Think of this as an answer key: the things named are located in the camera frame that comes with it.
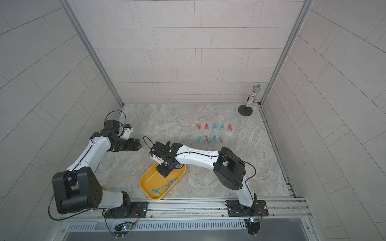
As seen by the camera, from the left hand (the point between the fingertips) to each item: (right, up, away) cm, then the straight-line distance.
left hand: (136, 143), depth 87 cm
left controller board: (+3, -34, -21) cm, 40 cm away
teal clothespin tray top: (+36, 0, +9) cm, 37 cm away
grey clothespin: (+51, +1, +10) cm, 52 cm away
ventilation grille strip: (+47, -34, -19) cm, 61 cm away
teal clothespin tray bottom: (+15, -22, -11) cm, 29 cm away
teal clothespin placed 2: (+52, +8, +15) cm, 55 cm away
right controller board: (+62, -35, -18) cm, 73 cm away
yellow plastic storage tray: (+14, -20, -9) cm, 27 cm away
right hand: (+18, -14, -8) cm, 24 cm away
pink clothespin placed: (+58, +8, +15) cm, 60 cm away
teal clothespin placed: (+47, +9, +15) cm, 50 cm away
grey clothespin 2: (+21, -19, -9) cm, 30 cm away
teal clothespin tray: (+46, +2, +10) cm, 47 cm away
